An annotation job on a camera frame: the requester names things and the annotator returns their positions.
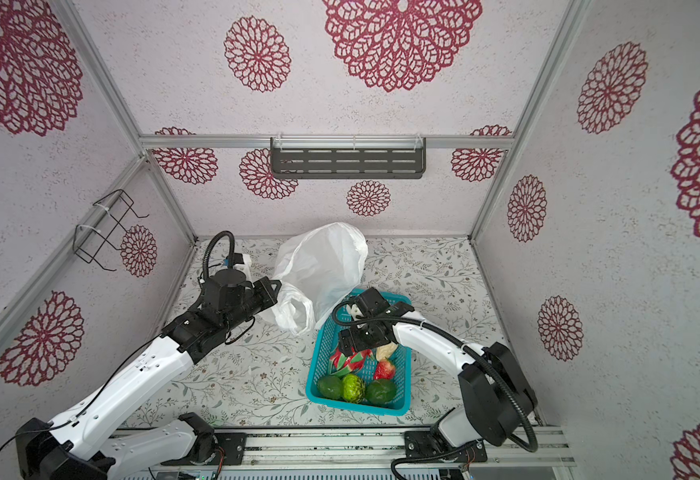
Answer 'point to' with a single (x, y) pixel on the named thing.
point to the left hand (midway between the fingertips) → (281, 287)
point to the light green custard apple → (353, 388)
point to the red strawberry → (384, 370)
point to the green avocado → (330, 387)
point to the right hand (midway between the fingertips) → (352, 339)
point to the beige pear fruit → (385, 351)
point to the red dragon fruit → (342, 364)
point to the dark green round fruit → (380, 392)
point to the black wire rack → (88, 240)
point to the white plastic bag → (317, 267)
